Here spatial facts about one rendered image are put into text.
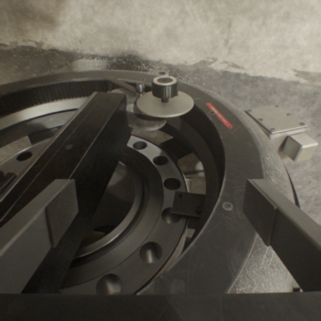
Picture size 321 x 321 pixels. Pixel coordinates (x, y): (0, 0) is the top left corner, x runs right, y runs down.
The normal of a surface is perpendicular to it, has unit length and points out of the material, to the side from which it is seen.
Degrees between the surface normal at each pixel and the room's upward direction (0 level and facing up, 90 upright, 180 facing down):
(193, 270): 90
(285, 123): 90
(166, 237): 90
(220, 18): 0
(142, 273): 90
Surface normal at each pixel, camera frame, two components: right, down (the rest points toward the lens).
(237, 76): -0.11, 0.65
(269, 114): -0.02, -0.76
